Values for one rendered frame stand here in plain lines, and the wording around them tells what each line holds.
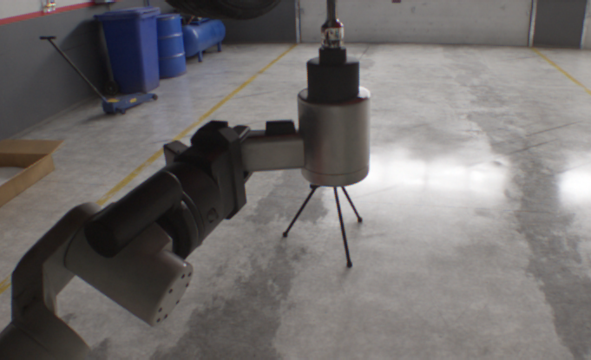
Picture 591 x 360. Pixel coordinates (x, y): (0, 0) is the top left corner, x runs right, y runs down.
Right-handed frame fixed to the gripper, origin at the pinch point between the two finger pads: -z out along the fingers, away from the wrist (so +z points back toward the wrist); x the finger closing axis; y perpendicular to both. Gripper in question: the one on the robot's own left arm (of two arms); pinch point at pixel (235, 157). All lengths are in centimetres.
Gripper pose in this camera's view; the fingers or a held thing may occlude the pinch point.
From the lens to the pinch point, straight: 61.6
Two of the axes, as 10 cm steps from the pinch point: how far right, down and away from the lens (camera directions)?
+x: -0.5, -8.9, -4.6
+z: -3.7, 4.4, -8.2
